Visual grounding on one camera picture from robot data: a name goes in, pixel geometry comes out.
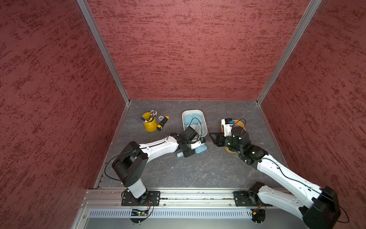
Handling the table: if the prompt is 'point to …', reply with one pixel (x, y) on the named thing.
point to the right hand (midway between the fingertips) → (211, 137)
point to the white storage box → (202, 129)
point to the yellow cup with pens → (149, 120)
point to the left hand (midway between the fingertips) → (189, 150)
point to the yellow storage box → (236, 123)
